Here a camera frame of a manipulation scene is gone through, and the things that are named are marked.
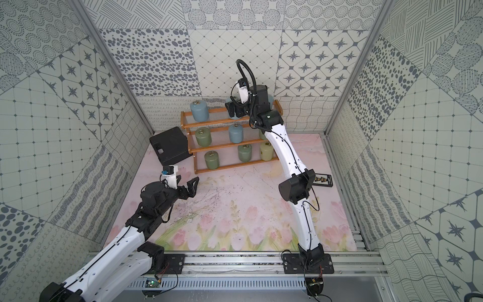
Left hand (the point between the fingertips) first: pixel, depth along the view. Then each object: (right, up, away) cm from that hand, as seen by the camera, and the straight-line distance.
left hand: (193, 178), depth 78 cm
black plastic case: (-23, +15, +31) cm, 41 cm away
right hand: (+18, +33, +4) cm, 38 cm away
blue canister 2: (+17, +20, +14) cm, 30 cm away
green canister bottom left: (+4, +6, +20) cm, 21 cm away
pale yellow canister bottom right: (+34, +11, +23) cm, 42 cm away
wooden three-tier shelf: (+7, +17, +22) cm, 29 cm away
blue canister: (+2, +30, +4) cm, 30 cm away
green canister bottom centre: (+22, +11, +23) cm, 33 cm away
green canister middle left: (+2, +18, +11) cm, 22 cm away
